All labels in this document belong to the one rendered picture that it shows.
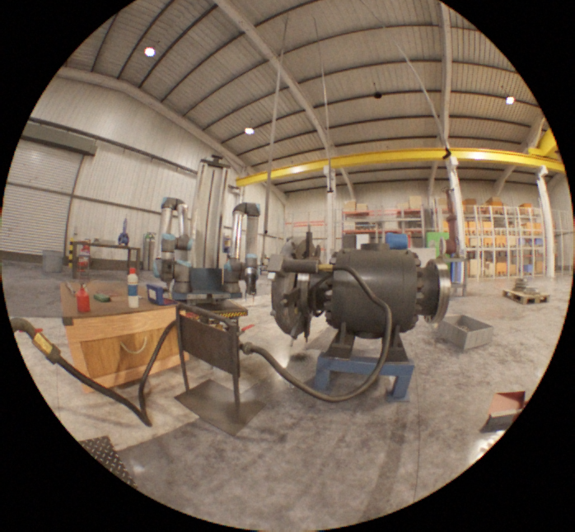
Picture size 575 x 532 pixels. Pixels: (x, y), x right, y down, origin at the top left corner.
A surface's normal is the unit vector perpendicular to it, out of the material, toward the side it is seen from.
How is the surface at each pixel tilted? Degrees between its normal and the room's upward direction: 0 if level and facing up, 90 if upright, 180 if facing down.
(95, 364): 90
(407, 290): 82
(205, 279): 90
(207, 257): 90
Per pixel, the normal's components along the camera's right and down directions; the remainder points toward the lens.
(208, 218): 0.60, -0.04
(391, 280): -0.36, -0.42
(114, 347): 0.91, 0.00
